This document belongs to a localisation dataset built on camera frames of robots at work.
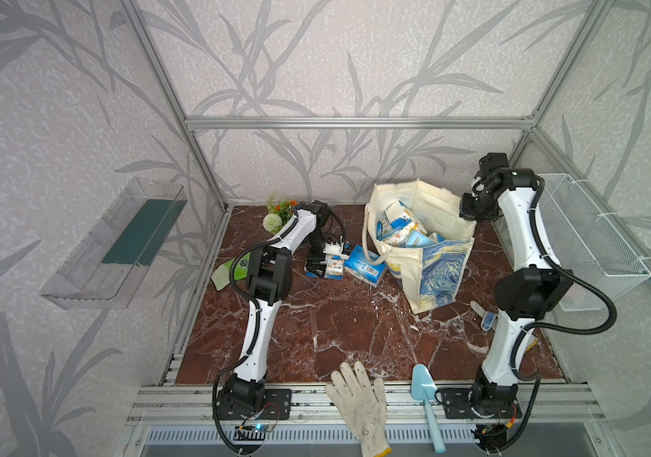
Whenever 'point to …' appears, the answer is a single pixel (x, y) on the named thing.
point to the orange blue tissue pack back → (334, 268)
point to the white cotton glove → (364, 411)
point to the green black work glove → (222, 276)
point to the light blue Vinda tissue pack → (417, 239)
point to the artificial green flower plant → (279, 212)
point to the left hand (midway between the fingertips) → (322, 260)
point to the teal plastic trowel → (423, 387)
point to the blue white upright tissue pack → (358, 266)
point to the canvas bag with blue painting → (432, 275)
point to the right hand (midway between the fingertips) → (463, 213)
